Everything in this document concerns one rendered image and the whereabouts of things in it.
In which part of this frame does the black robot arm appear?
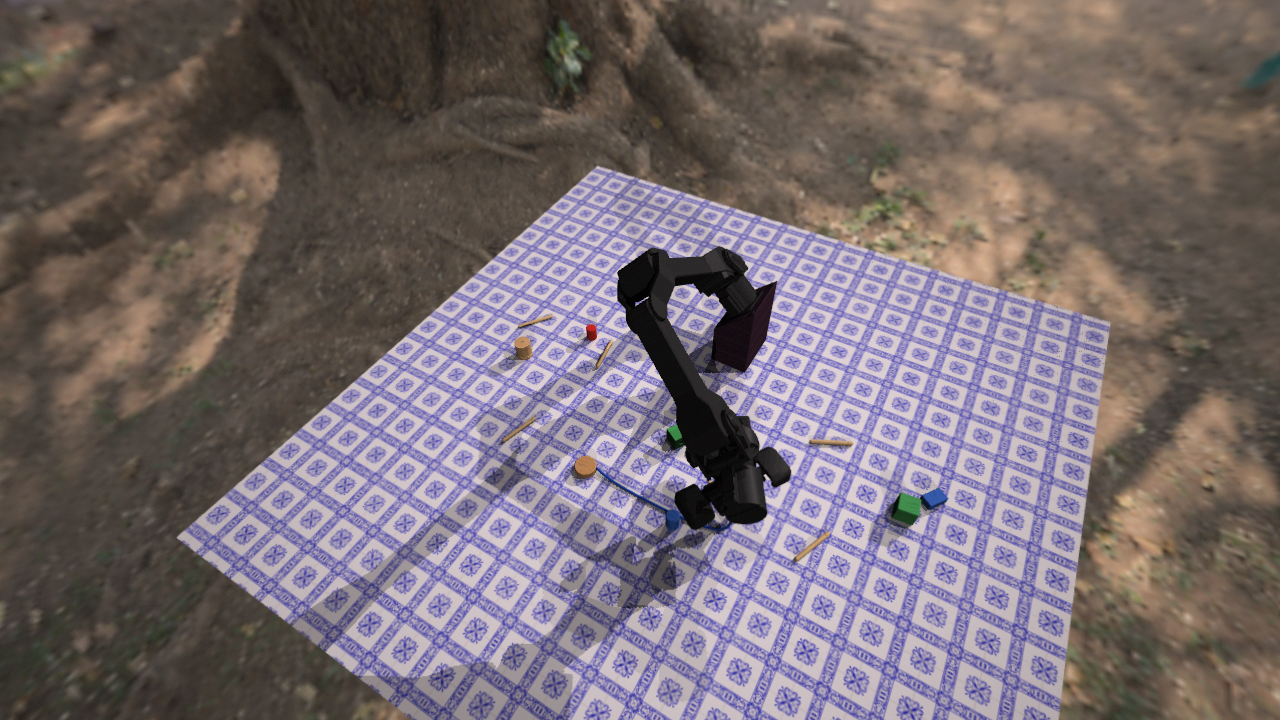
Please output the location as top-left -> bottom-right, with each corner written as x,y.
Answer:
617,246 -> 767,524

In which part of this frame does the blue flat block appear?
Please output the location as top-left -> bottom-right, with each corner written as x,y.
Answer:
922,488 -> 948,510

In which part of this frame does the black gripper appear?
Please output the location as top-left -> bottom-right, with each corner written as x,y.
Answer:
675,446 -> 791,530

